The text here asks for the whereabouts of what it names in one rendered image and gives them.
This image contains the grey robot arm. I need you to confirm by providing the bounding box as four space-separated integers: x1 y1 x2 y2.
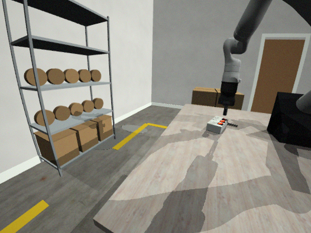
223 0 311 114

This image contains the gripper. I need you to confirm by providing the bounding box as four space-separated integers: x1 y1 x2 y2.
218 72 241 116

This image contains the white power strip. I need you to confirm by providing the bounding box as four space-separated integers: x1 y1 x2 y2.
206 116 237 134

